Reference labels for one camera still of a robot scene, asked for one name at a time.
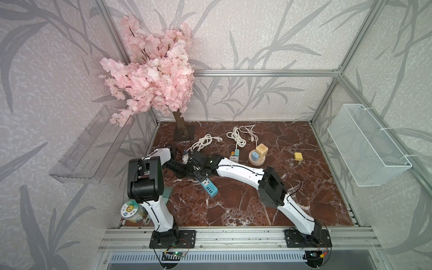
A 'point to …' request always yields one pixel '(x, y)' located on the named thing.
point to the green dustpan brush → (166, 193)
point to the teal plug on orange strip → (237, 153)
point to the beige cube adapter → (262, 149)
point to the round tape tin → (133, 211)
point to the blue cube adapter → (255, 156)
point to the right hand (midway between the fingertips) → (199, 172)
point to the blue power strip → (210, 188)
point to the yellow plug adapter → (298, 156)
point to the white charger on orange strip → (234, 158)
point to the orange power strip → (232, 153)
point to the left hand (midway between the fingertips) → (195, 174)
